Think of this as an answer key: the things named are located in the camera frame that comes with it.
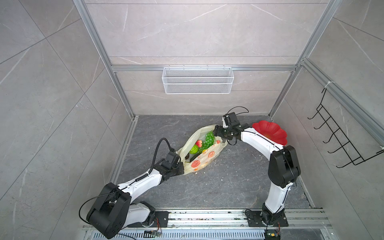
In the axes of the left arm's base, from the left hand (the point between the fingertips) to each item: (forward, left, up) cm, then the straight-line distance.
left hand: (182, 164), depth 88 cm
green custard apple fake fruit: (+9, -8, +1) cm, 12 cm away
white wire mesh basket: (+49, -12, +26) cm, 57 cm away
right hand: (+18, -22, +9) cm, 30 cm away
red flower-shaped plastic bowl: (+26, -67, -4) cm, 72 cm away
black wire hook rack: (-14, -71, +30) cm, 79 cm away
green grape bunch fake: (+16, -18, +1) cm, 24 cm away
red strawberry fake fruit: (+15, -11, 0) cm, 19 cm away
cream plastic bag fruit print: (0, -6, +2) cm, 6 cm away
